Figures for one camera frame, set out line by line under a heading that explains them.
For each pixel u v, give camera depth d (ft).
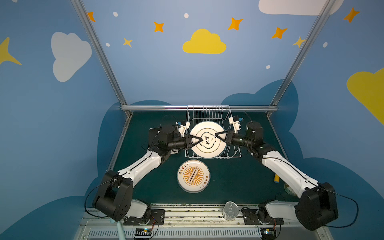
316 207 1.35
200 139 2.50
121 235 2.24
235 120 2.39
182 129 2.45
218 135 2.49
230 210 2.36
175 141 2.27
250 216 2.45
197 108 3.77
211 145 2.46
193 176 2.84
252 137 2.02
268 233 2.40
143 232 2.40
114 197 1.38
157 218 2.42
